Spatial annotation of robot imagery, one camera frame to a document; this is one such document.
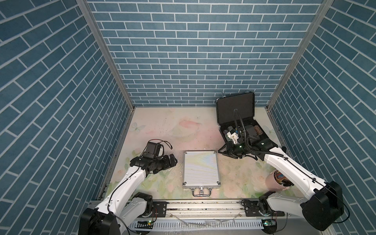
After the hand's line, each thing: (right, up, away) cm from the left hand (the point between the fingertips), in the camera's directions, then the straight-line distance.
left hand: (174, 163), depth 81 cm
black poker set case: (+42, +26, +24) cm, 55 cm away
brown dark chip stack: (+57, +17, +20) cm, 62 cm away
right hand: (+26, +8, -5) cm, 27 cm away
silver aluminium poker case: (+15, -5, +1) cm, 16 cm away
